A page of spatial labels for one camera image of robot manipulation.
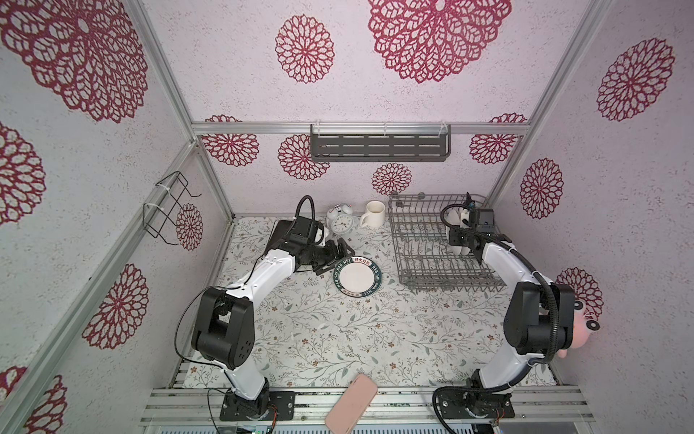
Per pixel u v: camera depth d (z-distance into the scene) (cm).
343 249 79
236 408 72
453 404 73
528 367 53
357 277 103
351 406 73
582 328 72
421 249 109
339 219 109
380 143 94
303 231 70
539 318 48
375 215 112
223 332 45
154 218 73
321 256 76
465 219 81
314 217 82
